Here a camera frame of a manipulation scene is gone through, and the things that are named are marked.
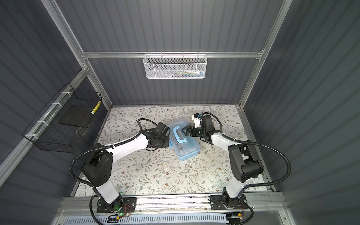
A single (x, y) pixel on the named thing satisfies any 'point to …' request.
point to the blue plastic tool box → (183, 157)
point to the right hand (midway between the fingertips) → (188, 131)
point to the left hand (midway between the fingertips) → (167, 143)
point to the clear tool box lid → (183, 144)
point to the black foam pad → (78, 115)
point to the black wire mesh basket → (63, 125)
